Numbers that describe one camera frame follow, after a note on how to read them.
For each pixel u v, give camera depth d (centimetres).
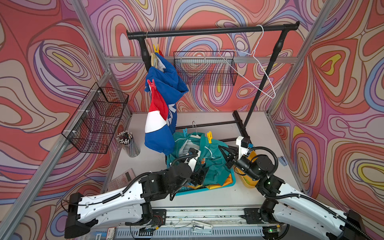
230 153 61
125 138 83
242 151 58
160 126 58
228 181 74
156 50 67
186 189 82
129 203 45
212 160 70
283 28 57
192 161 56
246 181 58
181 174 46
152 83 53
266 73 70
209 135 67
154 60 65
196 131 118
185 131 78
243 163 60
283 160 91
